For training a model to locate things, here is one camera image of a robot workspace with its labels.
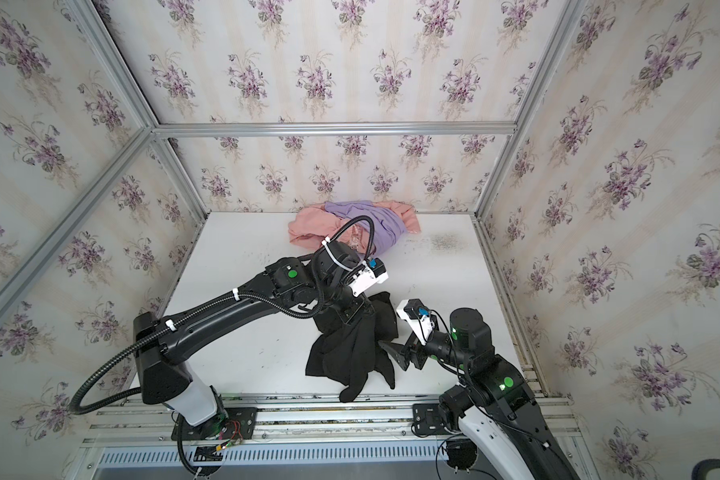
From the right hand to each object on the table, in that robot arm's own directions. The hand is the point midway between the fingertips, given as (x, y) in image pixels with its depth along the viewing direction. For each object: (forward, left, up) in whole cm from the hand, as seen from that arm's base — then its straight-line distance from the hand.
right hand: (388, 329), depth 66 cm
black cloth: (-2, +10, -9) cm, 14 cm away
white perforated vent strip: (-21, +64, -23) cm, 71 cm away
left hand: (+5, +3, 0) cm, 6 cm away
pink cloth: (+47, +23, -15) cm, 54 cm away
